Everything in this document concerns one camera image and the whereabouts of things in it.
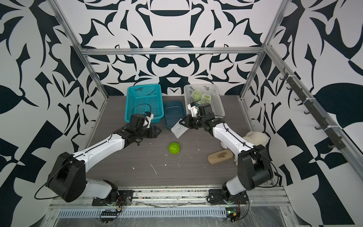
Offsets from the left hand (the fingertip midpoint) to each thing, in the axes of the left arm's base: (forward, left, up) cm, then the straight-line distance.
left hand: (157, 127), depth 87 cm
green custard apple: (-10, -10, -7) cm, 16 cm away
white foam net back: (-5, -13, +5) cm, 15 cm away
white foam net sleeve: (+32, -27, -5) cm, 42 cm away
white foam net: (+28, -34, -4) cm, 44 cm away
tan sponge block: (-15, -37, -10) cm, 41 cm away
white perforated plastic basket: (+25, -42, -6) cm, 49 cm away
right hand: (0, -13, +7) cm, 15 cm away
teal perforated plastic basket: (+37, +17, -13) cm, 42 cm away
